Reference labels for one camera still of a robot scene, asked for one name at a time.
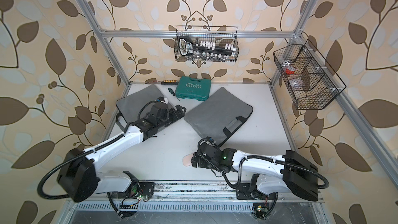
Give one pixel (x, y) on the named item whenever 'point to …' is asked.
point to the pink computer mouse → (186, 159)
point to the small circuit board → (260, 210)
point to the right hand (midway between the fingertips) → (197, 162)
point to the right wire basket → (311, 82)
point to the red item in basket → (289, 72)
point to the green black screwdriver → (173, 94)
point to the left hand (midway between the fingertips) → (179, 110)
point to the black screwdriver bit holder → (169, 82)
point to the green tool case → (193, 88)
